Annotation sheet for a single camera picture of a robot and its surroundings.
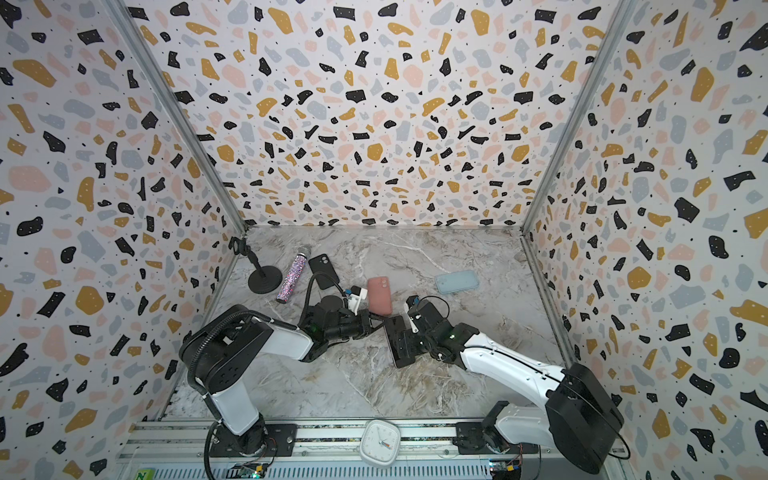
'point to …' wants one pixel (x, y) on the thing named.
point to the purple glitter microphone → (293, 273)
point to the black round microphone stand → (267, 278)
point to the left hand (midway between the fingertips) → (390, 318)
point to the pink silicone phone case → (379, 295)
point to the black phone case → (322, 264)
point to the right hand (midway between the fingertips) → (400, 335)
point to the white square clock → (380, 442)
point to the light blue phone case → (457, 281)
